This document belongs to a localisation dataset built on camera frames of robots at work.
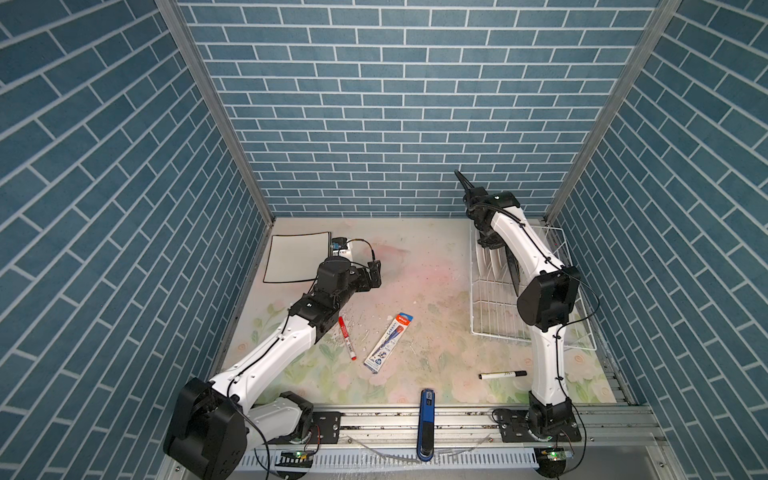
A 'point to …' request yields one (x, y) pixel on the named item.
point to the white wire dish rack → (494, 303)
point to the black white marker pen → (492, 375)
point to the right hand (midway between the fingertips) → (504, 239)
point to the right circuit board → (552, 455)
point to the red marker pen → (347, 339)
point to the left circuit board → (295, 458)
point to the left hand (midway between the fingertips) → (368, 263)
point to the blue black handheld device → (426, 425)
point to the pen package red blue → (388, 341)
